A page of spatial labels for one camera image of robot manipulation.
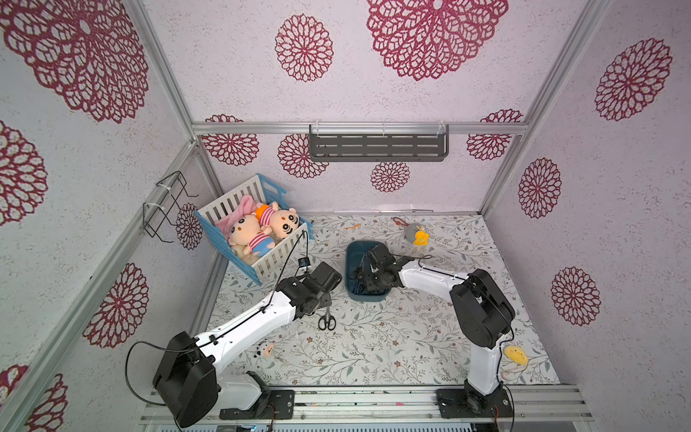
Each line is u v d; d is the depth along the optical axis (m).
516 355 0.81
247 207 1.05
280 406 0.73
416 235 1.06
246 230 0.96
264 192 1.13
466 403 0.67
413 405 0.76
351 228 1.17
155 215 0.73
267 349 0.81
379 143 0.95
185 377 0.40
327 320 0.90
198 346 0.42
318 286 0.61
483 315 0.50
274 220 1.02
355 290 0.95
